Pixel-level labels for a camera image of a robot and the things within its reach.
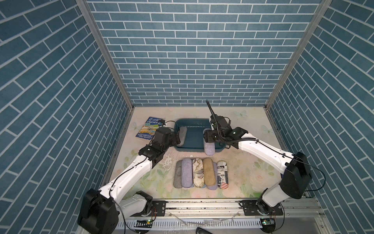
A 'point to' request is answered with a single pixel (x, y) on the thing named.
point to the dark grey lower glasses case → (177, 176)
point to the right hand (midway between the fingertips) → (208, 135)
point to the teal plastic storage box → (194, 139)
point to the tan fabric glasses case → (209, 172)
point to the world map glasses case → (197, 173)
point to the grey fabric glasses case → (182, 133)
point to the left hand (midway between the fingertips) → (178, 134)
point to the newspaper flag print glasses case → (222, 175)
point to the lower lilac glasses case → (214, 187)
